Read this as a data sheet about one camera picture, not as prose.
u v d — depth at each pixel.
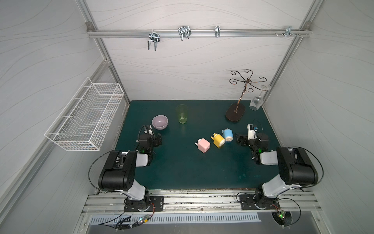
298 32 0.80
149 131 0.80
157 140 0.86
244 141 0.86
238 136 0.88
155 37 0.78
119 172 0.46
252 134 0.84
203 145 0.89
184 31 0.76
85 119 0.70
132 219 0.70
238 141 0.87
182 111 1.05
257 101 0.90
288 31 0.77
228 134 0.93
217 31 0.78
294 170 0.46
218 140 0.91
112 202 0.75
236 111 1.11
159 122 1.03
